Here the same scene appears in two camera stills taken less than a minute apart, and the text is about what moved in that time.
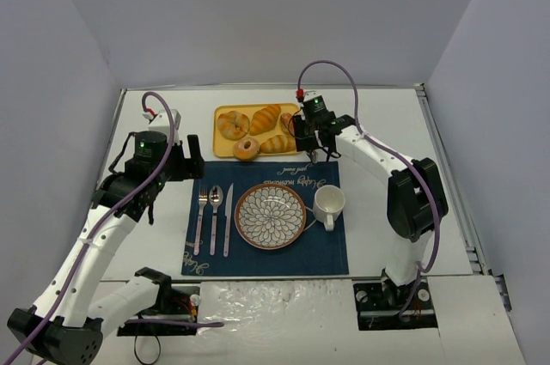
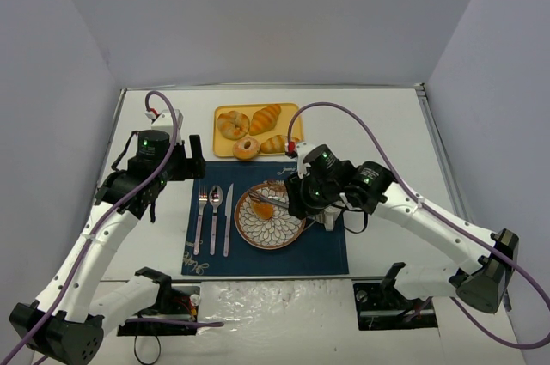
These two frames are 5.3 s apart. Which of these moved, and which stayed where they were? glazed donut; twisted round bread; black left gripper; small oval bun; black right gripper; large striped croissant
Moved: black right gripper; small oval bun
Stayed: black left gripper; twisted round bread; large striped croissant; glazed donut
